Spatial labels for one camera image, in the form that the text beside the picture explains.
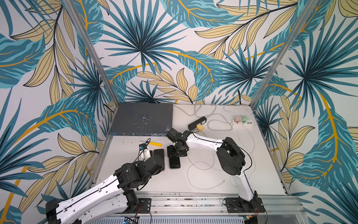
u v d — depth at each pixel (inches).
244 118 40.7
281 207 29.4
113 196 17.9
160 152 36.4
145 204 29.0
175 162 33.9
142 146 25.2
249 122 41.9
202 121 41.6
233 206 27.7
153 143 38.2
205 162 35.1
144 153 24.7
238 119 40.7
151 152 36.2
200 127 40.7
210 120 43.5
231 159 20.7
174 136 29.1
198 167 34.5
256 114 45.5
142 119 40.9
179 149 30.6
